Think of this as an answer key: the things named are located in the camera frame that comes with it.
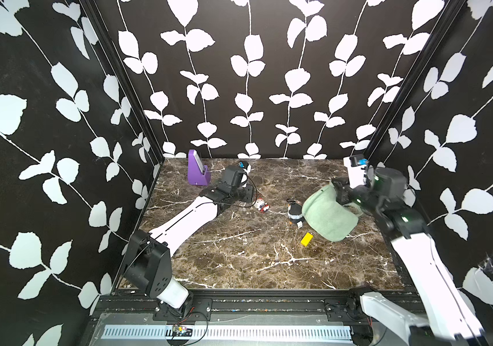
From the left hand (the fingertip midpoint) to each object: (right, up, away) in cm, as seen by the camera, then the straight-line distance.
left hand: (252, 185), depth 84 cm
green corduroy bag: (+29, -13, -7) cm, 33 cm away
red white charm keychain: (+4, -10, +14) cm, 18 cm away
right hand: (+26, +4, -14) cm, 30 cm away
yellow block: (+23, -23, +6) cm, 34 cm away
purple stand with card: (-28, +5, +21) cm, 35 cm away
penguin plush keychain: (+18, -12, +6) cm, 22 cm away
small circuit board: (-25, -49, -13) cm, 56 cm away
